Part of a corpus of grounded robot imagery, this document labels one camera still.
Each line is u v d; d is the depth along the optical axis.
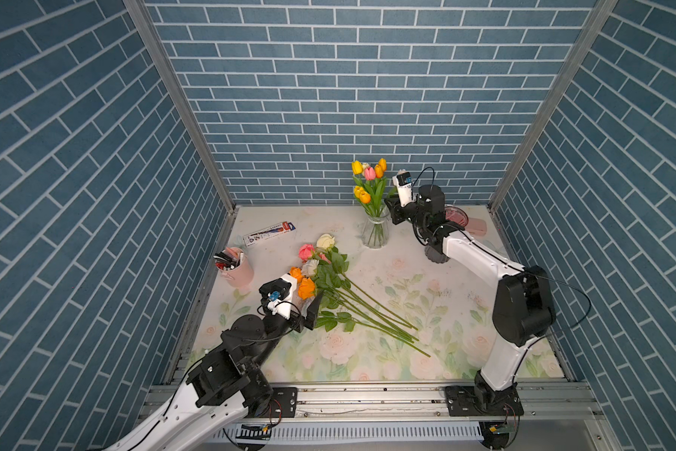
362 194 0.82
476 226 1.12
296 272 0.94
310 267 0.94
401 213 0.80
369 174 0.89
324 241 1.05
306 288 0.92
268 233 1.09
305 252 0.99
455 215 0.94
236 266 0.89
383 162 0.94
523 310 0.49
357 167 0.90
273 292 0.53
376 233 1.02
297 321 0.58
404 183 0.75
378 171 0.90
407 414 0.73
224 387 0.48
